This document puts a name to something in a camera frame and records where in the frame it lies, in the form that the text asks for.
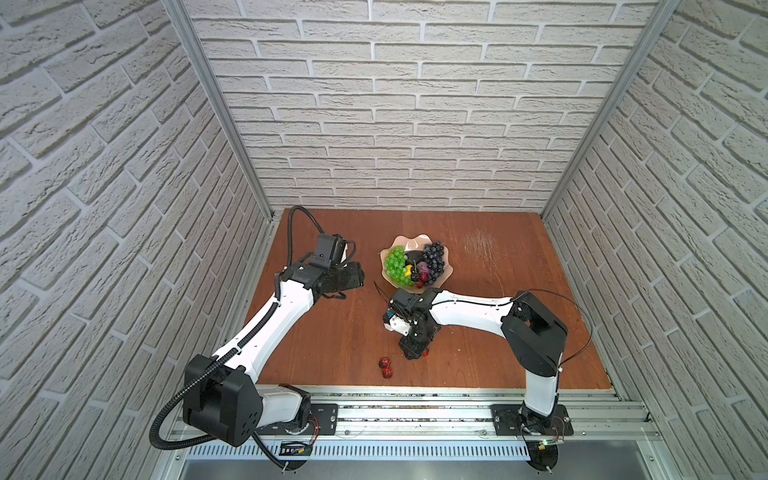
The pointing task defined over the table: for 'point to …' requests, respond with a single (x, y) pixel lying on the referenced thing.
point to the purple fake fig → (423, 267)
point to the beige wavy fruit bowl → (415, 264)
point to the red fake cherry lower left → (387, 372)
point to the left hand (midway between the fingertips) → (358, 271)
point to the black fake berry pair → (415, 276)
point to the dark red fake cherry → (425, 352)
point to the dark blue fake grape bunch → (433, 254)
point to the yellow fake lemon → (408, 274)
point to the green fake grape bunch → (395, 266)
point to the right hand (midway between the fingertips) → (412, 349)
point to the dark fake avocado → (414, 255)
